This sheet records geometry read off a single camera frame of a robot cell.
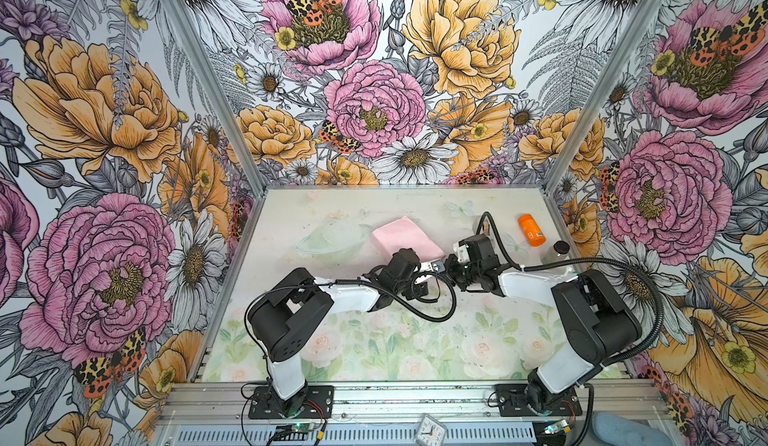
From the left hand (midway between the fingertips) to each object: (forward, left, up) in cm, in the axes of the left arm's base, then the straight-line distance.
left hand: (413, 270), depth 93 cm
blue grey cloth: (-41, -43, -1) cm, 59 cm away
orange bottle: (+16, -42, -1) cm, 44 cm away
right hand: (-3, -5, 0) cm, 6 cm away
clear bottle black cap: (+4, -44, +6) cm, 45 cm away
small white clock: (-40, -1, -3) cm, 40 cm away
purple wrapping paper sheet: (+12, +2, +2) cm, 13 cm away
